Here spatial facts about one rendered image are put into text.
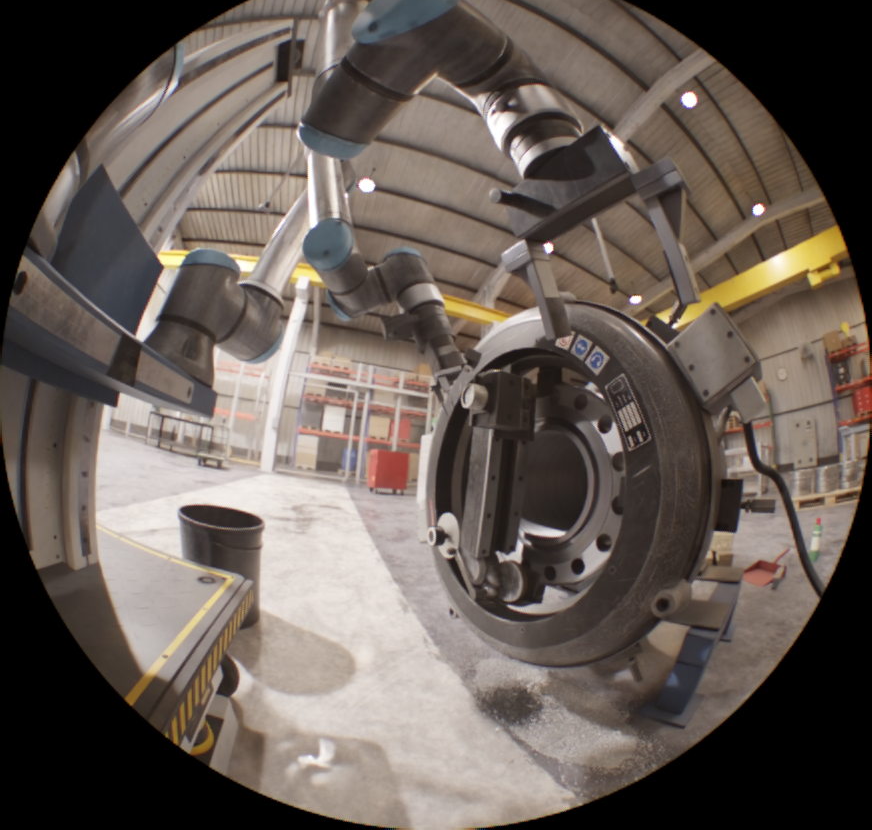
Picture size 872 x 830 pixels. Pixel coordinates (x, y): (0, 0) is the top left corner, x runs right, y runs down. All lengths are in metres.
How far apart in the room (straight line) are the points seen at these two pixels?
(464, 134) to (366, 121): 7.92
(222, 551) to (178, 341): 0.61
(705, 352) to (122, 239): 0.87
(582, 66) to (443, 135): 3.93
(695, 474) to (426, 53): 0.50
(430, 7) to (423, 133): 7.99
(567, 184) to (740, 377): 0.29
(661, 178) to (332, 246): 0.45
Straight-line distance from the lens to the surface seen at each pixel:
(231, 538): 0.95
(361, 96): 0.33
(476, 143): 8.30
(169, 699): 0.43
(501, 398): 0.50
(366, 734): 0.79
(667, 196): 0.25
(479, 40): 0.32
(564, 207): 0.27
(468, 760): 0.76
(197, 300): 0.63
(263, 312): 0.75
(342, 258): 0.52
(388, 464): 5.86
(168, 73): 0.46
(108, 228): 0.59
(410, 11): 0.29
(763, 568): 2.13
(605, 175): 0.25
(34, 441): 0.64
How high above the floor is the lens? 0.63
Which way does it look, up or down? 14 degrees up
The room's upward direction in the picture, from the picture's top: 5 degrees clockwise
